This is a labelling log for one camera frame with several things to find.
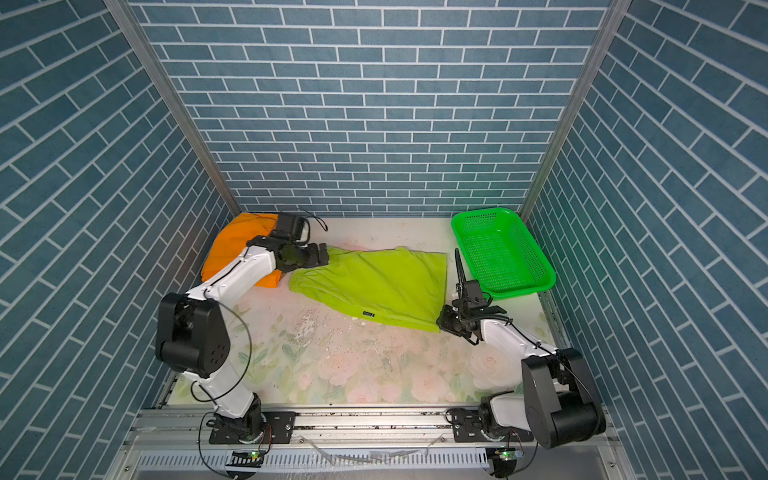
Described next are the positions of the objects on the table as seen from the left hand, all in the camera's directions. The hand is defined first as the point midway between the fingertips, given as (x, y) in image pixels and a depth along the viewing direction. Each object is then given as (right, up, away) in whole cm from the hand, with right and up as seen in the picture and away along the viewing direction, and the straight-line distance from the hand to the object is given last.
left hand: (317, 257), depth 92 cm
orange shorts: (-34, +5, +13) cm, 37 cm away
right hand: (+37, -18, -3) cm, 42 cm away
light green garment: (+28, -10, +10) cm, 31 cm away
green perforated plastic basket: (+63, +3, +21) cm, 66 cm away
